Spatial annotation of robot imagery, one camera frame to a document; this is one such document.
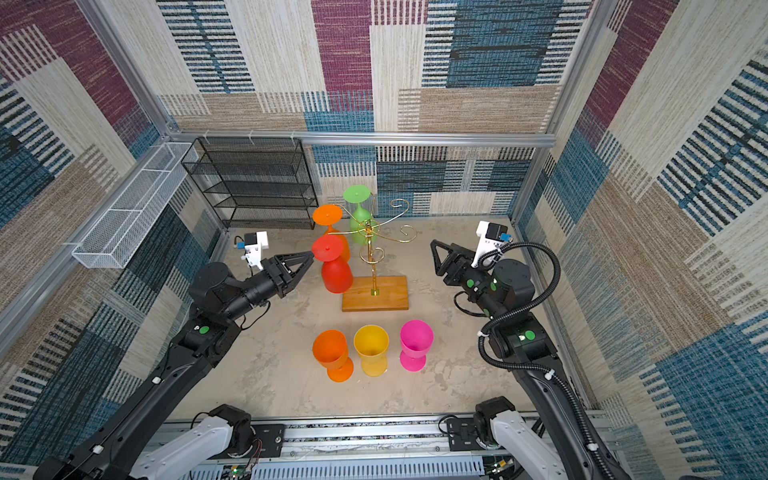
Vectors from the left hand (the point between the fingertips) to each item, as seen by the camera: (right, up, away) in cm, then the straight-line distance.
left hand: (313, 254), depth 64 cm
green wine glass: (+10, +7, +12) cm, 17 cm away
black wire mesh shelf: (-33, +26, +47) cm, 63 cm away
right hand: (+27, +1, +2) cm, 27 cm away
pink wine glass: (+23, -22, +14) cm, 34 cm away
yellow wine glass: (+11, -24, +16) cm, 31 cm away
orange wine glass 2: (+1, +10, +12) cm, 15 cm away
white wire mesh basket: (-49, +3, +8) cm, 49 cm away
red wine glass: (+3, -5, +13) cm, 14 cm away
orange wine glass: (+1, -25, +14) cm, 28 cm away
